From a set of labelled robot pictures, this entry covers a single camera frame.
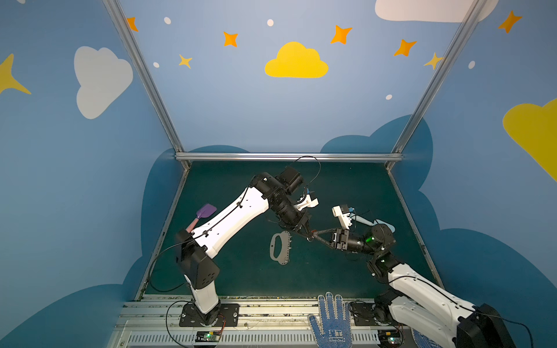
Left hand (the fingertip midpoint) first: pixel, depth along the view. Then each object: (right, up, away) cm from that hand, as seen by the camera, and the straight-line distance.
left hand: (312, 235), depth 67 cm
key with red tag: (-1, -1, +1) cm, 2 cm away
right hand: (+1, 0, +1) cm, 2 cm away
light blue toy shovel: (+34, -1, +32) cm, 47 cm away
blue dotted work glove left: (+8, -34, +5) cm, 35 cm away
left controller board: (-34, -35, +4) cm, 49 cm away
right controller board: (+27, -36, +5) cm, 45 cm away
